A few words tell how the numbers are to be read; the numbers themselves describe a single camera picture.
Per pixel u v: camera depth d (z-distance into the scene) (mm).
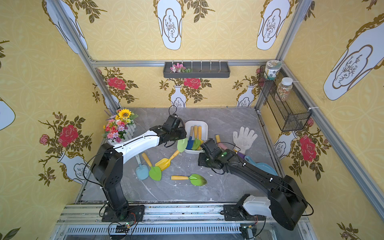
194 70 891
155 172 874
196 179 835
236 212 732
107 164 495
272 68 839
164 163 918
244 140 1004
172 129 717
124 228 703
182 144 865
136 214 731
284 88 718
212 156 616
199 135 1033
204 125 1039
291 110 812
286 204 399
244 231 695
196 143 983
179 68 879
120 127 878
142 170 877
